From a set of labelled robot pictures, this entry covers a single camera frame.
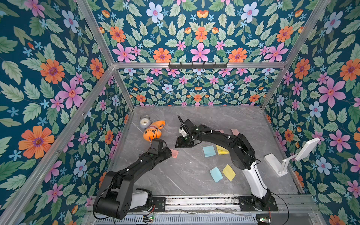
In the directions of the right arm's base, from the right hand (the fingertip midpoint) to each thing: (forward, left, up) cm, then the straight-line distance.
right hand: (181, 142), depth 92 cm
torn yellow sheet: (-17, -30, -5) cm, 35 cm away
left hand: (-5, +7, -3) cm, 9 cm away
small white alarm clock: (+17, +29, 0) cm, 34 cm away
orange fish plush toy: (+6, +19, +4) cm, 20 cm away
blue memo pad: (-4, -18, -4) cm, 19 cm away
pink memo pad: (-6, +5, -4) cm, 9 cm away
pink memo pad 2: (+14, -29, -6) cm, 33 cm away
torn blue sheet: (-18, -22, -7) cm, 30 cm away
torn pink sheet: (+13, -39, -5) cm, 41 cm away
